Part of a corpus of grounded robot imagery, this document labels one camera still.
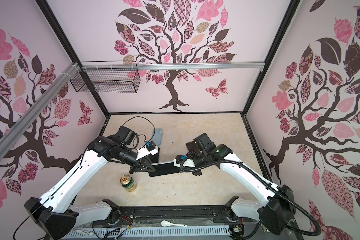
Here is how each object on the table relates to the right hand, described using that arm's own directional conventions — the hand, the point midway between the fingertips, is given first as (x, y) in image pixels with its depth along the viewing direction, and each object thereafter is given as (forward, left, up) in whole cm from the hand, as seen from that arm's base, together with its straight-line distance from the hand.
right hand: (180, 166), depth 71 cm
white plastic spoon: (-22, +8, -18) cm, 29 cm away
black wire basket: (+56, +48, +16) cm, 75 cm away
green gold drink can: (-5, +27, -8) cm, 29 cm away
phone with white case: (-4, +6, +7) cm, 11 cm away
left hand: (-4, +13, +5) cm, 14 cm away
